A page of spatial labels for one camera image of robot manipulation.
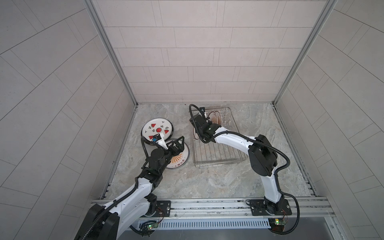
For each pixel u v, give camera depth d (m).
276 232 0.67
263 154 0.53
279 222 0.69
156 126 1.01
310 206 0.73
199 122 0.68
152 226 0.65
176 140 0.71
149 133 0.97
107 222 0.39
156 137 0.69
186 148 0.89
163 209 0.71
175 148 0.70
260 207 0.72
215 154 0.89
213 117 0.94
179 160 0.85
